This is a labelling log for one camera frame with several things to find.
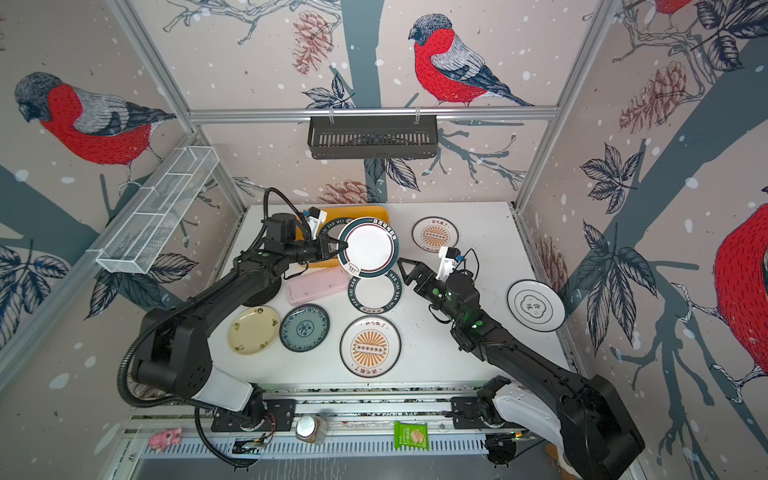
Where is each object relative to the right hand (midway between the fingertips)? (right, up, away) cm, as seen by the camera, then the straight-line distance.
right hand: (401, 269), depth 76 cm
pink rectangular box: (-27, -7, +19) cm, 34 cm away
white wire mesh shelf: (-66, +11, -2) cm, 67 cm away
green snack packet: (+2, -39, -6) cm, 40 cm away
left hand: (-16, +6, +5) cm, 17 cm away
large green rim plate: (-8, +5, +9) cm, 13 cm away
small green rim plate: (-8, -11, +19) cm, 23 cm away
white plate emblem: (+43, -14, +17) cm, 48 cm away
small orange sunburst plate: (+13, +10, +36) cm, 39 cm away
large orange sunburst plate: (-9, -24, +9) cm, 27 cm away
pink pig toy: (-57, -40, -8) cm, 70 cm away
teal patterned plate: (-29, -19, +12) cm, 37 cm away
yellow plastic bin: (-26, +9, 0) cm, 27 cm away
